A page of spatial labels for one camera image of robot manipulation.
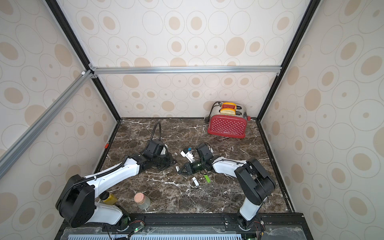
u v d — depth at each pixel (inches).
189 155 31.6
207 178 34.8
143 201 28.6
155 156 26.5
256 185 18.2
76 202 16.4
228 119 38.1
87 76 34.2
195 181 34.4
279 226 28.8
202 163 28.2
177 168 32.2
